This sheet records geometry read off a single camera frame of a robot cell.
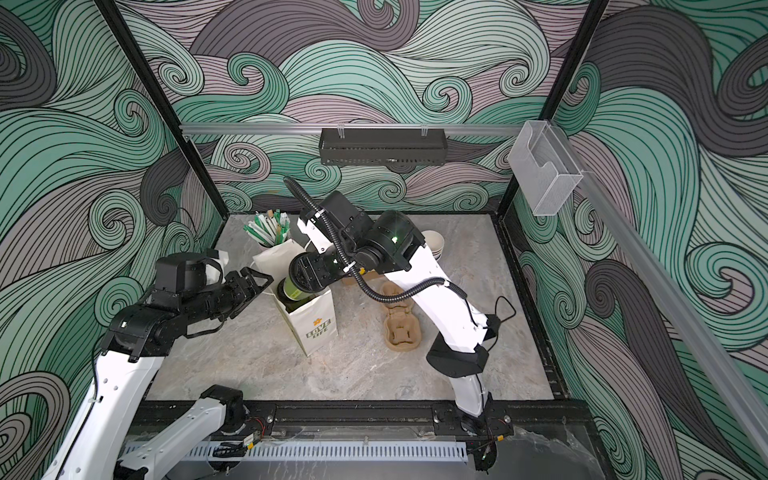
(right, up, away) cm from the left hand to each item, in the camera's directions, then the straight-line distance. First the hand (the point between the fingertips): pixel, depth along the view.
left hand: (268, 282), depth 66 cm
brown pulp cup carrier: (+32, -16, +21) cm, 42 cm away
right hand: (+12, +3, -7) cm, 14 cm away
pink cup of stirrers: (-10, +13, +27) cm, 32 cm away
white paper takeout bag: (+8, -12, +8) cm, 17 cm away
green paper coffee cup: (+6, -3, -2) cm, 7 cm away
